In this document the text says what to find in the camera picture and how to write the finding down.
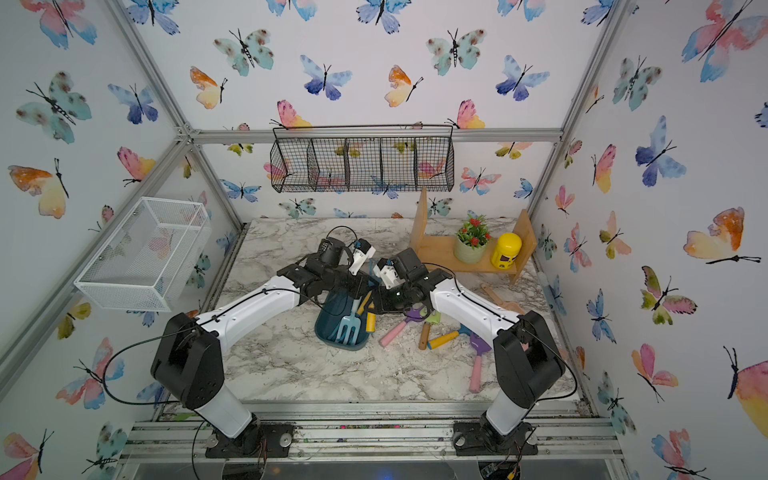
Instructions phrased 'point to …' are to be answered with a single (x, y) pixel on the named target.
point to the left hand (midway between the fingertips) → (379, 281)
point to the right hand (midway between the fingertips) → (372, 305)
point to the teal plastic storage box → (334, 306)
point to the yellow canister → (506, 251)
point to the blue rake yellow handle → (361, 309)
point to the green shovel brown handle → (433, 317)
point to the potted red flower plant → (471, 241)
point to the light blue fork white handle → (351, 321)
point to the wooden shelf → (438, 252)
